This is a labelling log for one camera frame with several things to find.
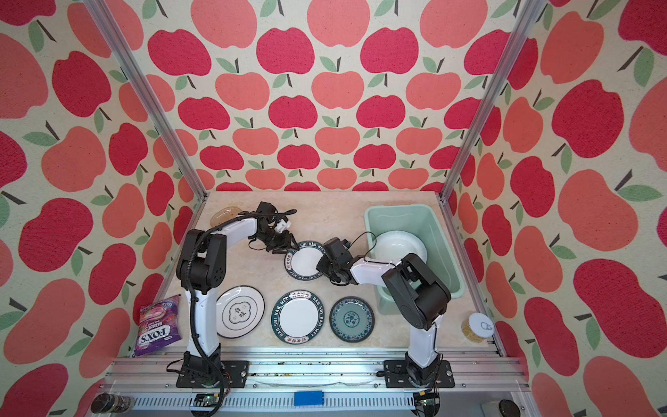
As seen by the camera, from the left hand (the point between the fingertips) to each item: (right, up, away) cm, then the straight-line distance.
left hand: (297, 252), depth 99 cm
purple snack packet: (-41, -21, -19) cm, 50 cm away
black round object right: (+56, -33, -38) cm, 75 cm away
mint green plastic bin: (+46, +13, -4) cm, 48 cm away
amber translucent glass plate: (-35, +15, +15) cm, 41 cm away
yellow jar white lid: (+59, -20, -21) cm, 65 cm away
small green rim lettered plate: (+2, -4, -4) cm, 6 cm away
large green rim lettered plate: (+2, -20, -13) cm, 24 cm away
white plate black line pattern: (-18, -18, -13) cm, 28 cm away
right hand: (+8, -6, -4) cm, 11 cm away
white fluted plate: (+37, +3, -3) cm, 38 cm away
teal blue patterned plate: (+20, -20, -15) cm, 32 cm away
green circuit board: (-22, -38, -27) cm, 52 cm away
